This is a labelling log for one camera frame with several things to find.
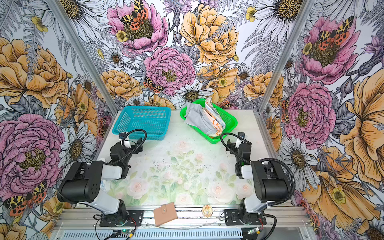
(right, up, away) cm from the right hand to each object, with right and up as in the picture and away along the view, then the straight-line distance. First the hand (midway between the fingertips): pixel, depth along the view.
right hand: (236, 142), depth 94 cm
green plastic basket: (-1, +14, +14) cm, 20 cm away
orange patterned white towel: (-9, +13, +11) cm, 19 cm away
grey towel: (-25, +17, +13) cm, 33 cm away
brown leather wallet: (-40, -33, -20) cm, 55 cm away
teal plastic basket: (-56, +14, +21) cm, 62 cm away
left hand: (-63, +1, 0) cm, 63 cm away
